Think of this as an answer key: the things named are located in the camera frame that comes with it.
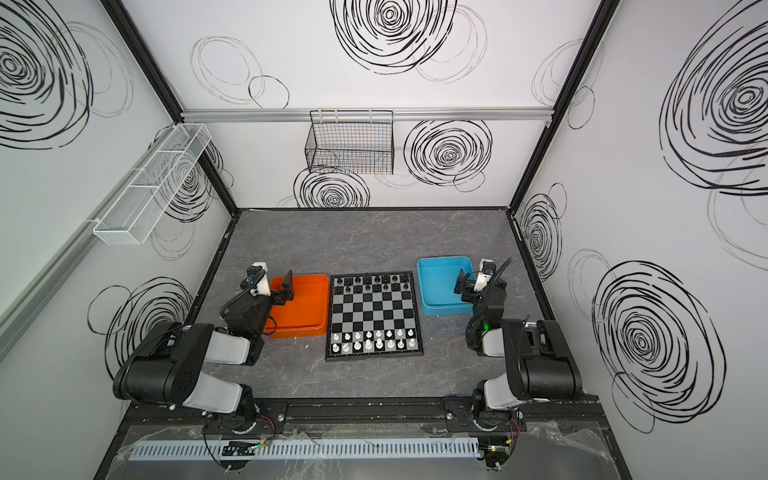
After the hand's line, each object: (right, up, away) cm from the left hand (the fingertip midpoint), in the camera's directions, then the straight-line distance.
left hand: (277, 270), depth 88 cm
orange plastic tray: (+9, -13, +1) cm, 16 cm away
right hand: (+60, -1, +2) cm, 60 cm away
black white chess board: (+28, -14, +2) cm, 32 cm away
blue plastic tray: (+50, -4, +14) cm, 52 cm away
